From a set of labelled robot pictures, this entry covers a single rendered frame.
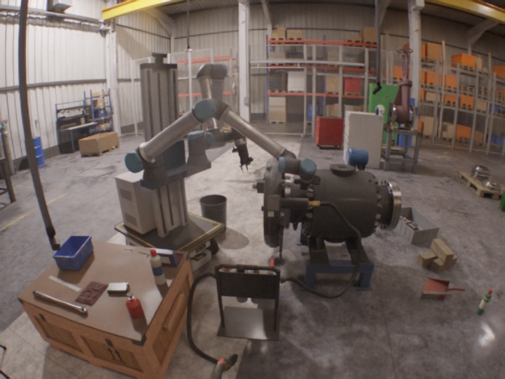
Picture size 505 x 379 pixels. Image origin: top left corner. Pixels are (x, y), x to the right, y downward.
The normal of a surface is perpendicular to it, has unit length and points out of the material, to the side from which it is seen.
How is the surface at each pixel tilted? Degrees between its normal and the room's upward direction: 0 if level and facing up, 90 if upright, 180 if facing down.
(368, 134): 90
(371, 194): 52
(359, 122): 90
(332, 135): 90
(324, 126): 90
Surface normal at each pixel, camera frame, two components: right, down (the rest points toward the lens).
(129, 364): -0.11, 0.35
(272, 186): -0.11, -0.33
